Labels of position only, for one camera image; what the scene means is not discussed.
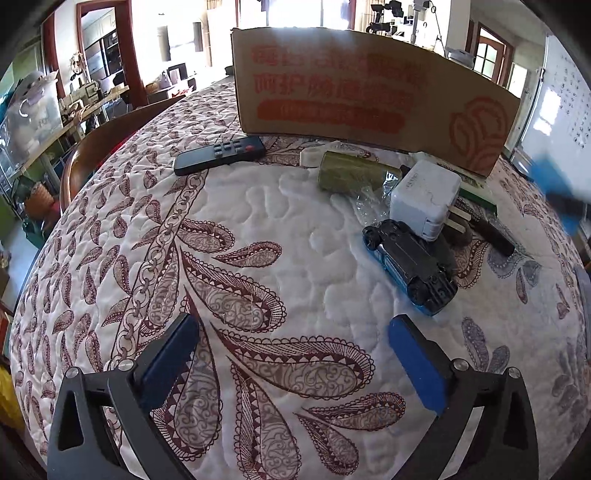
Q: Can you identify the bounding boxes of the olive green roll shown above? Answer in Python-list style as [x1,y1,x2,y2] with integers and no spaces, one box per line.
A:
[318,151,403,193]

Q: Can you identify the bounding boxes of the wooden chair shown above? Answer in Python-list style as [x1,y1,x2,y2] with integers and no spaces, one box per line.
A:
[60,95,188,209]

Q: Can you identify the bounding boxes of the black marker pen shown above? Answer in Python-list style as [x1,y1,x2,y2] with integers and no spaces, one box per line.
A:
[471,215,516,257]

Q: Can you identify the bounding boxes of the yellow plastic bag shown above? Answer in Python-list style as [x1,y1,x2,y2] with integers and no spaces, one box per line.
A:
[0,369,25,431]

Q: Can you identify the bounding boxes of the clear plastic bag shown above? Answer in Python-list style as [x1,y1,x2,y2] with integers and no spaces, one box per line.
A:
[353,185,399,223]

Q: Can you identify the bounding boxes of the green long packet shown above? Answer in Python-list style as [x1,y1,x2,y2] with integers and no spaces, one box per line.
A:
[455,178,500,217]

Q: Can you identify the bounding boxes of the white power adapter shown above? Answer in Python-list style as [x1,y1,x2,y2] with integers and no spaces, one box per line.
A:
[390,160,474,242]

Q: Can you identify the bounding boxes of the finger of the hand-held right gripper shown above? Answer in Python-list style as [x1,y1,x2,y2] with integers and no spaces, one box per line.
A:
[529,154,591,234]

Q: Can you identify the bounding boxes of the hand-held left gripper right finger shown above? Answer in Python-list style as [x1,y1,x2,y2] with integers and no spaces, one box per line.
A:
[388,314,540,480]

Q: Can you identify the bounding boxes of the orange printed cardboard box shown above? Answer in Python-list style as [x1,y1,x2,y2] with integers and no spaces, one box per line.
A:
[231,28,522,177]

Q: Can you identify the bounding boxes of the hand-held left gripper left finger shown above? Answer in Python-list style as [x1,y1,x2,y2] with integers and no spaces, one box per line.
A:
[47,312,200,480]

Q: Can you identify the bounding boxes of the wicker basket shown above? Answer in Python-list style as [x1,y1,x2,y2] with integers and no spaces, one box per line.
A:
[25,182,57,219]

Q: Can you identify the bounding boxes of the whiteboard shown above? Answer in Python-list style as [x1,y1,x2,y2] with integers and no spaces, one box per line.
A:
[512,34,591,185]

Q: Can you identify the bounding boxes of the wooden door with window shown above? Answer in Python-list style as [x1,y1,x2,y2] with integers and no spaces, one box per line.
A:
[471,25,514,87]

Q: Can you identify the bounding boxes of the paisley quilted blanket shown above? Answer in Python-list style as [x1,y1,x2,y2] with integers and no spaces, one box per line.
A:
[11,78,591,480]

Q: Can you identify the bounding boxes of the blue toy car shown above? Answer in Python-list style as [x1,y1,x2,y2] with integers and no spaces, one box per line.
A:
[362,220,458,317]

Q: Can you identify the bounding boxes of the black remote control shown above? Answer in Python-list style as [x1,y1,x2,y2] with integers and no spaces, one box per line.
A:
[174,136,267,176]

